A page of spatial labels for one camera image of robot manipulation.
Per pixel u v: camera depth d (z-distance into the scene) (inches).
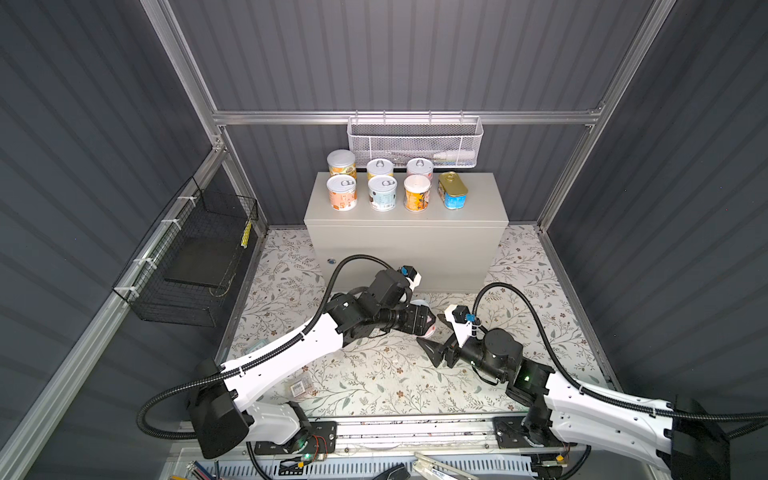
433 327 27.8
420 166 31.7
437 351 25.3
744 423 18.7
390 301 21.7
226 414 14.9
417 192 28.4
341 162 30.5
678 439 16.6
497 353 22.2
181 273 27.7
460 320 24.5
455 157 34.2
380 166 31.7
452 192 30.0
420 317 25.2
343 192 29.0
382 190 29.2
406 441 29.0
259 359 16.8
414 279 26.3
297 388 31.1
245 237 32.5
